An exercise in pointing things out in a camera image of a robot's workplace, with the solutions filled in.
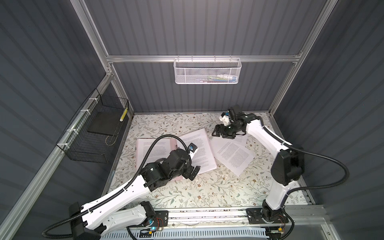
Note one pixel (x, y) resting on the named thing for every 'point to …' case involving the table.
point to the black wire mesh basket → (93, 134)
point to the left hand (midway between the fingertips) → (192, 160)
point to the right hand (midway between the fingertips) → (218, 136)
